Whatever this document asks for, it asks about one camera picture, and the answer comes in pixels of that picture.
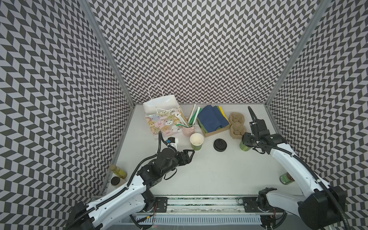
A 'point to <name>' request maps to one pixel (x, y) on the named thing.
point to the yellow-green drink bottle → (119, 171)
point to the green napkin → (202, 125)
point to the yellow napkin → (224, 114)
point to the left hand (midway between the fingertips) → (190, 154)
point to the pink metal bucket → (188, 131)
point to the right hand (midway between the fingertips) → (250, 141)
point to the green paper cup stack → (196, 140)
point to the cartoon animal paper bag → (160, 111)
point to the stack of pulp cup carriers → (238, 128)
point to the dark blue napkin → (212, 118)
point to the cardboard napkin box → (220, 130)
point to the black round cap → (115, 180)
